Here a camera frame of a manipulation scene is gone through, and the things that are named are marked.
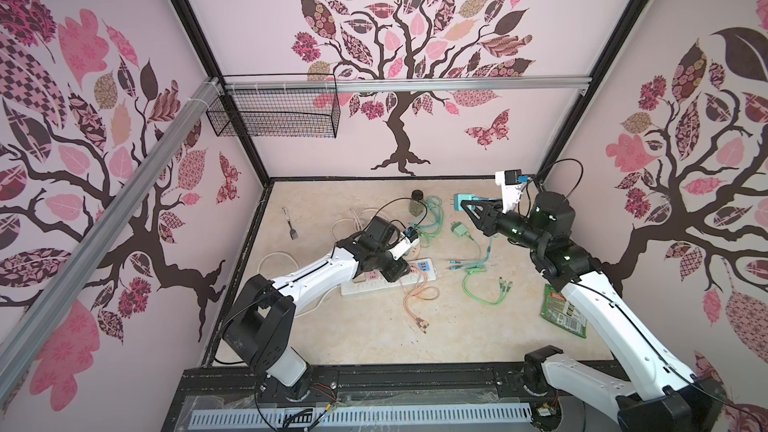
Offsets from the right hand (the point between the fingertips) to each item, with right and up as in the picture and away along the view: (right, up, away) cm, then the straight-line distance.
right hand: (469, 199), depth 68 cm
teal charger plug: (-2, 0, 0) cm, 2 cm away
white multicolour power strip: (-9, -22, +22) cm, 32 cm away
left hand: (-15, -20, +17) cm, 30 cm away
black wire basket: (-55, +31, +27) cm, 69 cm away
